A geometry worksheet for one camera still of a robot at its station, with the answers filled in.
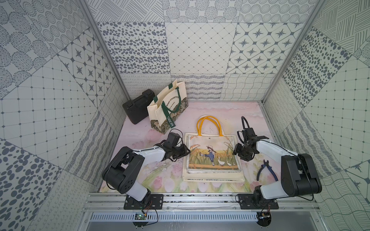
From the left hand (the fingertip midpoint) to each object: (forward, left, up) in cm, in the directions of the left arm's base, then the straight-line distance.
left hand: (193, 153), depth 87 cm
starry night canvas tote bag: (-6, -12, -1) cm, 13 cm away
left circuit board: (-32, +27, -6) cm, 42 cm away
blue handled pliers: (-4, -44, -3) cm, 45 cm away
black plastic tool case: (+25, +38, +13) cm, 47 cm away
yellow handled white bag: (+18, -12, -4) cm, 22 cm away
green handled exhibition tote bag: (+23, +19, +16) cm, 34 cm away
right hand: (0, -28, -3) cm, 28 cm away
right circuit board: (-31, -36, -7) cm, 48 cm away
